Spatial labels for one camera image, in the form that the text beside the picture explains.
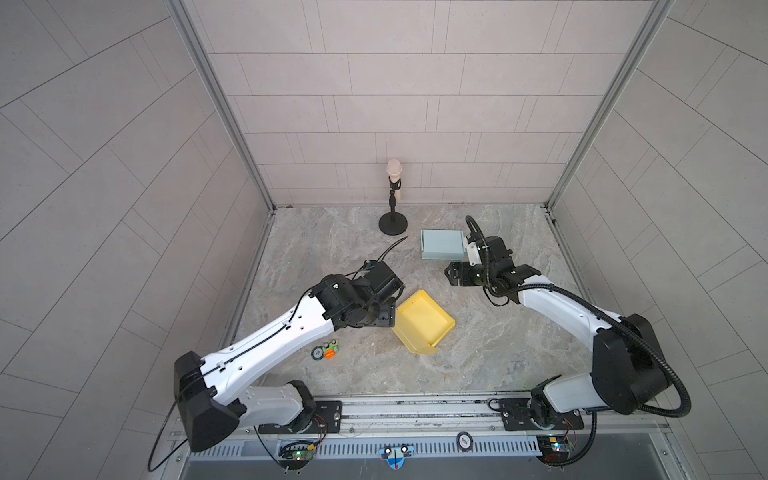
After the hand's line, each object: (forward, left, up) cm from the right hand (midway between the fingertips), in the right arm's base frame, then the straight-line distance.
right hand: (452, 272), depth 87 cm
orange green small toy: (-17, +36, -7) cm, 41 cm away
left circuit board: (-40, +41, -7) cm, 57 cm away
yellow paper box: (-11, +10, -10) cm, 18 cm away
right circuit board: (-42, -17, -11) cm, 47 cm away
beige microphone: (+27, +15, +18) cm, 36 cm away
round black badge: (-40, +3, -10) cm, 41 cm away
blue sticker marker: (-42, +19, -8) cm, 46 cm away
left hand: (-15, +19, +6) cm, 25 cm away
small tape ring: (-18, +40, -8) cm, 44 cm away
